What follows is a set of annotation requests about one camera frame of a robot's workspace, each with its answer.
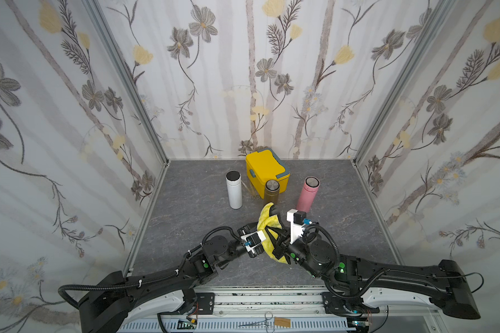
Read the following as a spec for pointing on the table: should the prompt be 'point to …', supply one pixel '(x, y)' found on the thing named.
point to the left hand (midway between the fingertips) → (269, 227)
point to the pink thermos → (307, 198)
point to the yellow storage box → (264, 165)
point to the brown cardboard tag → (282, 322)
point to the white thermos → (234, 183)
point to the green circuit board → (183, 325)
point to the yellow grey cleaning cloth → (267, 218)
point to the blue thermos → (248, 228)
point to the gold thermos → (271, 191)
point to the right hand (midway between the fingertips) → (268, 231)
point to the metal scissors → (261, 324)
